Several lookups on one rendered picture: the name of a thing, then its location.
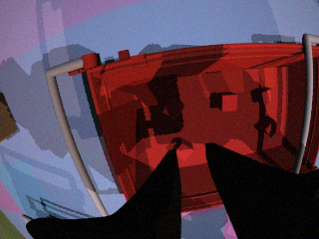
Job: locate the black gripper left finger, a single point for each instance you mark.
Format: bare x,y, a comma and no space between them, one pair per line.
152,213

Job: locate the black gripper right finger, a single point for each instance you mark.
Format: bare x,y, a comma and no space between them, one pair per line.
262,201

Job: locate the small brown open box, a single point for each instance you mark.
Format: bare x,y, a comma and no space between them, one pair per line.
7,124

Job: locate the white wire bar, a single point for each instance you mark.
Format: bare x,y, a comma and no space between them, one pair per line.
73,65

